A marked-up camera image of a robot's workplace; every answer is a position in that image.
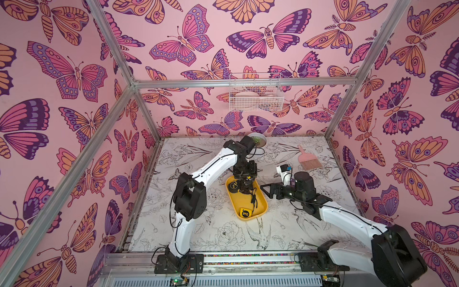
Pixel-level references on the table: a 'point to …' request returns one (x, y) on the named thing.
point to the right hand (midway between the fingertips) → (263, 187)
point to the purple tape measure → (292, 182)
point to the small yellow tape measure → (245, 213)
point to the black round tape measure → (233, 187)
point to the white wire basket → (256, 92)
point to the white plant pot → (260, 139)
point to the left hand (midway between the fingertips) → (254, 176)
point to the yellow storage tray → (239, 200)
